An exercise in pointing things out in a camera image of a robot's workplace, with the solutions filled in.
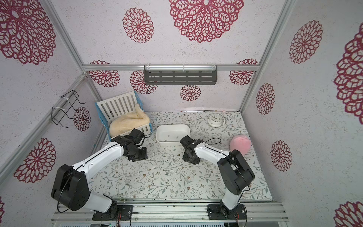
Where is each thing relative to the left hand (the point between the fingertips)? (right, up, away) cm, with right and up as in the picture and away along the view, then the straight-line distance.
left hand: (144, 158), depth 85 cm
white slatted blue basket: (-31, +32, +20) cm, 49 cm away
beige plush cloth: (-18, +22, +18) cm, 34 cm away
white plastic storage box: (+15, +12, +21) cm, 29 cm away
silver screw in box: (+13, +12, +21) cm, 27 cm away
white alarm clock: (+50, +24, +25) cm, 61 cm away
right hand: (+29, -3, +6) cm, 29 cm away
